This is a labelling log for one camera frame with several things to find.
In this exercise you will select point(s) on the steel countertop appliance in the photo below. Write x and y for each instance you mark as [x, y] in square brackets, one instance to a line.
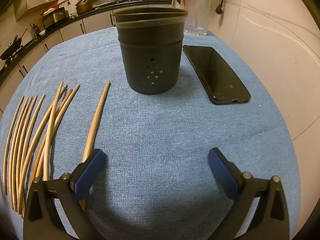
[53, 17]

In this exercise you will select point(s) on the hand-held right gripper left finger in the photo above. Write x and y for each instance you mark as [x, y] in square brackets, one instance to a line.
[88, 172]

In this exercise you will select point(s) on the red tray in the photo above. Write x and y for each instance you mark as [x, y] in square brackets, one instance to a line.
[56, 7]

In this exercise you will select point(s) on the dark wooden chopstick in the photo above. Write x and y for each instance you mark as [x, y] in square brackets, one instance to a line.
[97, 120]

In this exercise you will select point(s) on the blue tablecloth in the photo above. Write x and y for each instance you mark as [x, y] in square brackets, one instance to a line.
[160, 130]

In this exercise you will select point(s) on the black kitchen countertop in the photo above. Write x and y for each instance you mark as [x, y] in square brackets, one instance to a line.
[51, 33]

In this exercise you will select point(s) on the clear plastic pitcher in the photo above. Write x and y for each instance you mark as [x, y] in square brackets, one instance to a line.
[197, 12]

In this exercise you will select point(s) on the bundle of pale chopsticks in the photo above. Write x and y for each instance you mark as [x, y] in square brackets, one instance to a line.
[45, 160]

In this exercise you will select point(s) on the steel kettle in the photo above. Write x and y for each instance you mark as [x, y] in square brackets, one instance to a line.
[35, 31]

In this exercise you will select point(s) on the black smartphone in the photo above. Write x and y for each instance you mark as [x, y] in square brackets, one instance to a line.
[217, 75]

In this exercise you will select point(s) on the brown pot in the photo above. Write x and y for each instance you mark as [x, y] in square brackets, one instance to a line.
[83, 7]

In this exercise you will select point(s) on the dark grey chopstick holder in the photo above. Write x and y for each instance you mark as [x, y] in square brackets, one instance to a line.
[150, 55]

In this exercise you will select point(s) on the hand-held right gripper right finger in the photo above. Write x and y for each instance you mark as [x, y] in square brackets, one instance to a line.
[222, 172]

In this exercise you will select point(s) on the beige lower cabinets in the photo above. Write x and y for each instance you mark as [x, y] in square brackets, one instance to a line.
[72, 30]

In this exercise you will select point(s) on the black wok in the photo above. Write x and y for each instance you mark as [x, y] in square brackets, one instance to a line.
[10, 51]

